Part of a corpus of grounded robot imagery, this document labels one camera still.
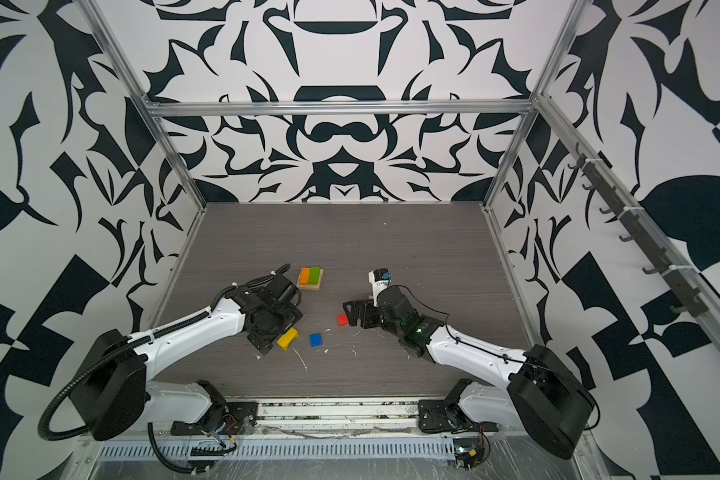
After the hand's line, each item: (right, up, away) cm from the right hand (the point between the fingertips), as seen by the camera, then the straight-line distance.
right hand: (356, 303), depth 82 cm
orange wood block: (-17, +5, +14) cm, 23 cm away
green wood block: (-14, +6, +17) cm, 23 cm away
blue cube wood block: (-12, -12, +5) cm, 17 cm away
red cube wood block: (-4, -7, +9) cm, 12 cm away
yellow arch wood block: (-20, -11, +2) cm, 23 cm away
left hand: (-17, -6, +2) cm, 18 cm away
